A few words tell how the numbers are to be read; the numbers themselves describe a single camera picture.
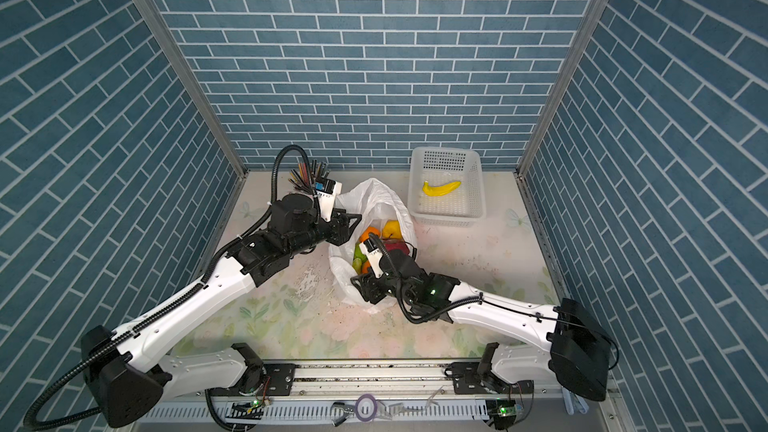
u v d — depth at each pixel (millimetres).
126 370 374
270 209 540
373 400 709
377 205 801
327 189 619
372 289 662
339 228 628
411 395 723
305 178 997
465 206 1111
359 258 870
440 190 1118
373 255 674
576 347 407
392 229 946
